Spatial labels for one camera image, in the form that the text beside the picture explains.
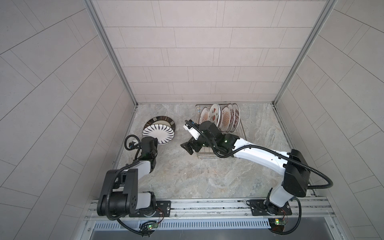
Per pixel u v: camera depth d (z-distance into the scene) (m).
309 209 0.71
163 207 0.71
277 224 0.68
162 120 1.05
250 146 0.50
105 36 0.81
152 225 0.65
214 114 0.95
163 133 0.94
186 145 0.64
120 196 0.41
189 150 0.66
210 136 0.57
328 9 0.71
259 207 0.71
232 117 1.15
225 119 0.99
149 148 0.67
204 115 0.99
